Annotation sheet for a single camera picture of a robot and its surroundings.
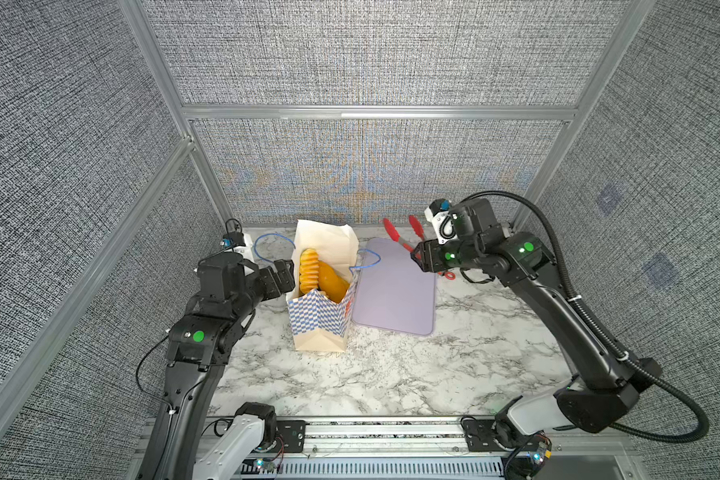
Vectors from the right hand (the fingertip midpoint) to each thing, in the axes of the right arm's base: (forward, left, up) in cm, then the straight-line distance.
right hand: (423, 248), depth 71 cm
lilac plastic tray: (+9, +4, -31) cm, 33 cm away
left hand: (-6, +33, +1) cm, 34 cm away
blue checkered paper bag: (-9, +27, -19) cm, 34 cm away
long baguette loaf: (+6, +24, -23) cm, 34 cm away
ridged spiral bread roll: (+8, +31, -18) cm, 36 cm away
